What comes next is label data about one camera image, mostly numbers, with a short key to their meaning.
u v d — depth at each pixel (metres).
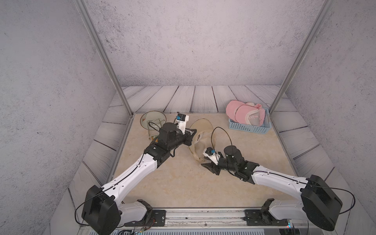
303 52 0.85
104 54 0.87
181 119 0.65
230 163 0.65
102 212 0.39
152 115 0.98
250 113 1.10
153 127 0.61
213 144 0.88
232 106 1.09
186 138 0.66
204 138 0.93
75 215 0.41
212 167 0.71
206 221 0.73
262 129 1.04
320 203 0.41
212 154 0.67
